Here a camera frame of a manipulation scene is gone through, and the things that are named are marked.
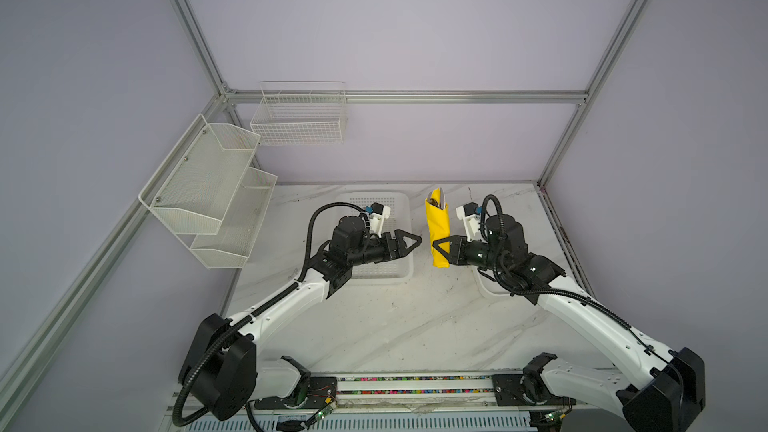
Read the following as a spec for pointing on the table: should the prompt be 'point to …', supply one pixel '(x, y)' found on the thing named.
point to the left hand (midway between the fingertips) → (414, 244)
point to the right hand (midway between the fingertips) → (432, 244)
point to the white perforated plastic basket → (396, 271)
